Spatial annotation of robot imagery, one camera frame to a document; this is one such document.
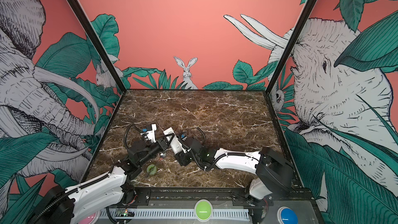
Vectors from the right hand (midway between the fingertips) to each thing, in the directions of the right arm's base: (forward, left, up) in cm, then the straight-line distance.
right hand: (176, 153), depth 78 cm
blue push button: (-24, -53, -11) cm, 59 cm away
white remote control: (+3, 0, +4) cm, 6 cm away
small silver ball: (+3, +9, -8) cm, 13 cm away
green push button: (-23, -14, -9) cm, 28 cm away
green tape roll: (-5, +14, -9) cm, 18 cm away
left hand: (+7, +1, +8) cm, 11 cm away
